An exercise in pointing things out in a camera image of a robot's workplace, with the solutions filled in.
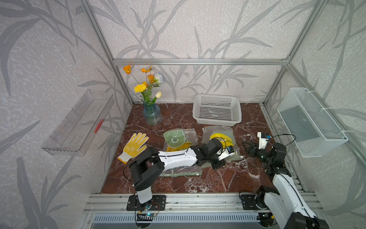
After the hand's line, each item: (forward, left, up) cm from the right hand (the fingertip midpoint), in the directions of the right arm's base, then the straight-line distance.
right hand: (245, 142), depth 83 cm
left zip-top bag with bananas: (+6, +39, -6) cm, 40 cm away
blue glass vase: (+25, +60, 0) cm, 65 cm away
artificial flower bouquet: (+28, +60, +19) cm, 68 cm away
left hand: (-10, +13, -4) cm, 17 cm away
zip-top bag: (+13, +21, -9) cm, 26 cm away
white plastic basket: (+37, +10, -11) cm, 40 cm away
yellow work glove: (+3, +70, -10) cm, 71 cm away
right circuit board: (-36, -6, -16) cm, 40 cm away
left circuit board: (-35, +56, -14) cm, 67 cm away
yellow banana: (+4, +10, -6) cm, 13 cm away
